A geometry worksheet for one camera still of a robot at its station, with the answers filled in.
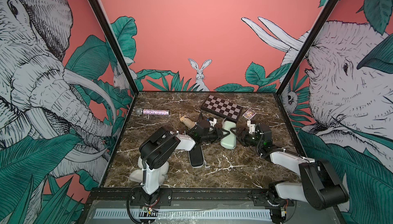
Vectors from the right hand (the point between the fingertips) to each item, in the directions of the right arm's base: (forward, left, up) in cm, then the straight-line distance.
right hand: (231, 130), depth 85 cm
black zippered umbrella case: (-13, +19, -9) cm, 25 cm away
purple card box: (+20, -17, -11) cm, 29 cm away
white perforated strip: (-38, -2, -12) cm, 40 cm away
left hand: (-1, 0, -1) cm, 1 cm away
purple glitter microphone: (+19, +60, -7) cm, 64 cm away
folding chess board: (+24, +2, -9) cm, 26 cm away
